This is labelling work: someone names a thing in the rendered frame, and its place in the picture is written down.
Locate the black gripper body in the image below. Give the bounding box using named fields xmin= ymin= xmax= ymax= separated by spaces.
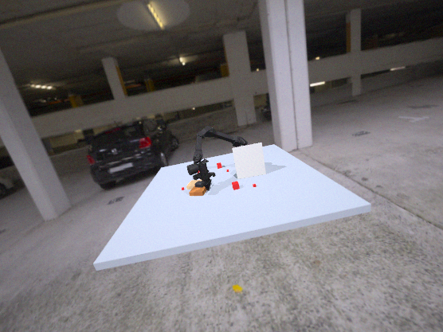
xmin=194 ymin=169 xmax=216 ymax=188

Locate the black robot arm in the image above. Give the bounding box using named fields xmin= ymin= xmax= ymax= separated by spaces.
xmin=186 ymin=126 xmax=248 ymax=181

